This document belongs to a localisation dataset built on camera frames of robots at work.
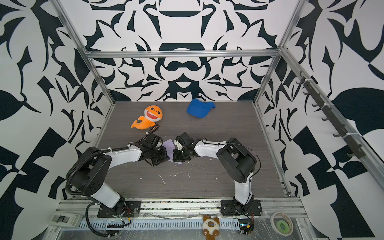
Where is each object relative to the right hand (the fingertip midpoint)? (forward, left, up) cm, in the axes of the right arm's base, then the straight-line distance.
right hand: (173, 158), depth 88 cm
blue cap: (+40, -16, -1) cm, 43 cm away
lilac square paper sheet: (+10, +3, -3) cm, 11 cm away
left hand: (+3, +1, -1) cm, 3 cm away
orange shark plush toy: (+29, +15, +6) cm, 33 cm away
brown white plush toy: (-32, -19, 0) cm, 38 cm away
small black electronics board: (-32, -36, -4) cm, 48 cm away
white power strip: (-29, +47, +1) cm, 55 cm away
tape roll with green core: (-31, -52, -3) cm, 61 cm away
